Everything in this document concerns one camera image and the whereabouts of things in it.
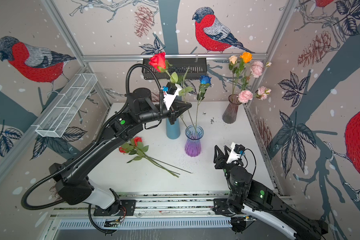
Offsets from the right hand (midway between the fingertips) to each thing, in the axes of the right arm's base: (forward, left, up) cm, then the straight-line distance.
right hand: (216, 149), depth 68 cm
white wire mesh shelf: (+20, +80, +10) cm, 83 cm away
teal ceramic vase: (+20, +24, -16) cm, 35 cm away
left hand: (+6, +12, +24) cm, 27 cm away
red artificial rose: (+11, +45, -21) cm, 51 cm away
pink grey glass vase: (+38, -15, -18) cm, 45 cm away
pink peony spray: (+29, -17, +7) cm, 35 cm away
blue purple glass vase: (+14, +11, -8) cm, 19 cm away
